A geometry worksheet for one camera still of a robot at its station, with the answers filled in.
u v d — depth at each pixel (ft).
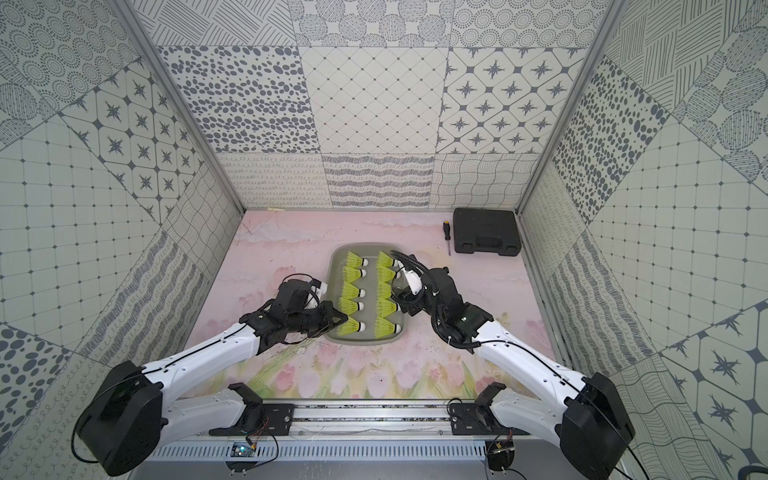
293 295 2.12
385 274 3.21
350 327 2.72
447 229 3.75
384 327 2.82
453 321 1.94
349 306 2.97
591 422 1.28
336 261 3.30
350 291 3.12
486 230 3.80
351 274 3.20
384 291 3.05
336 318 2.60
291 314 2.14
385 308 2.96
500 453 2.39
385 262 3.32
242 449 2.35
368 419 2.49
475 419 2.14
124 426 1.32
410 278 2.26
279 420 2.41
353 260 3.33
